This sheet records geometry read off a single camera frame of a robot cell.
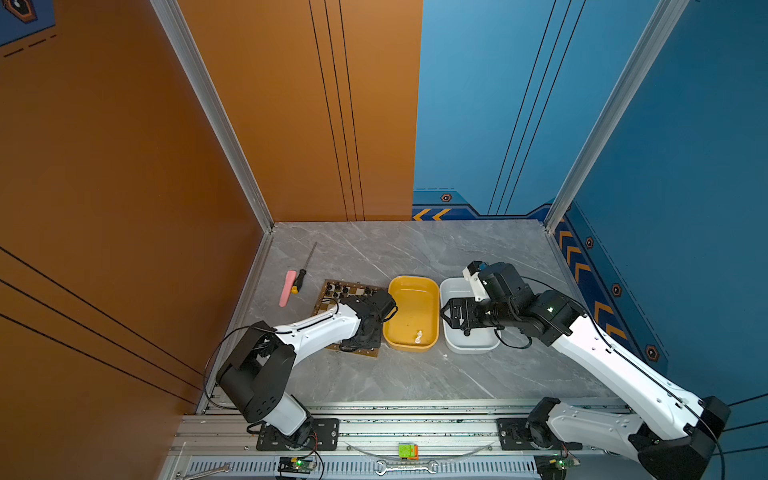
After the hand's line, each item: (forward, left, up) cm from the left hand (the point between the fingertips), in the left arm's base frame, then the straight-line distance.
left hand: (368, 339), depth 87 cm
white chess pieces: (0, -15, 0) cm, 15 cm away
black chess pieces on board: (+17, +11, -1) cm, 21 cm away
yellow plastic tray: (+5, -14, -1) cm, 15 cm away
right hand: (-1, -22, +19) cm, 29 cm away
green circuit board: (-30, +15, -4) cm, 34 cm away
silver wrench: (-31, -6, -3) cm, 31 cm away
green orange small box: (-27, -11, 0) cm, 30 cm away
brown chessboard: (+16, +14, -2) cm, 21 cm away
